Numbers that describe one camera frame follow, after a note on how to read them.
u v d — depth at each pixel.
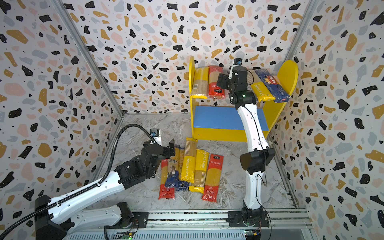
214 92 0.73
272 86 0.75
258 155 0.51
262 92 0.72
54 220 0.39
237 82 0.59
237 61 0.66
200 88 0.75
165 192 0.80
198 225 0.73
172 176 0.84
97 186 0.45
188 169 0.86
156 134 0.59
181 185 0.82
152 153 0.51
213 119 1.21
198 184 0.83
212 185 0.83
